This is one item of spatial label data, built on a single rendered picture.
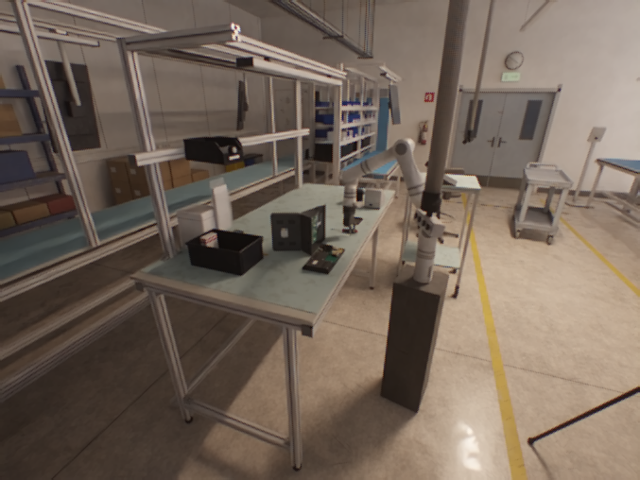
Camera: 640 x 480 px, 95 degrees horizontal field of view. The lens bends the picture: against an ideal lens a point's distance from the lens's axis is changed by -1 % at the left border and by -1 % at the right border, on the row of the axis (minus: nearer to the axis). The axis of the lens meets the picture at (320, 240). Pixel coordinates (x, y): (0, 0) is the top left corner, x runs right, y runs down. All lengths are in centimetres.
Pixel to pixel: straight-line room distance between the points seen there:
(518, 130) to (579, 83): 124
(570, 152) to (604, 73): 148
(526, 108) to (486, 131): 83
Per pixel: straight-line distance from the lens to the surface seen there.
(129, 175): 503
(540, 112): 818
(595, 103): 836
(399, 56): 805
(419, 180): 154
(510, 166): 820
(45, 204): 472
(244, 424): 189
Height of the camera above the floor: 169
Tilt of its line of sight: 23 degrees down
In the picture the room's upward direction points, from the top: straight up
